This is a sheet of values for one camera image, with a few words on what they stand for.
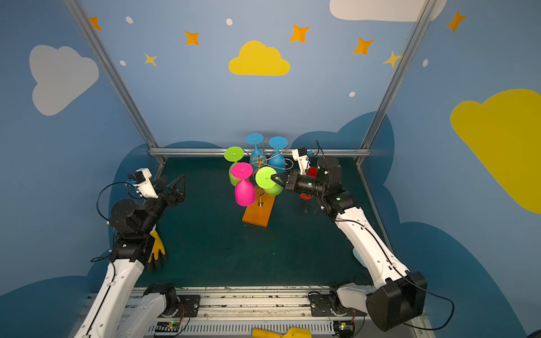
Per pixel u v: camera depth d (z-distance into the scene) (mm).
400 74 848
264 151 820
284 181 661
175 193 615
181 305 733
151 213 586
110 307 427
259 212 1004
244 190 765
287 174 651
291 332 685
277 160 861
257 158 780
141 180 572
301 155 646
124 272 477
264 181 687
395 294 385
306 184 610
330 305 742
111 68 826
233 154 776
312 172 658
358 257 847
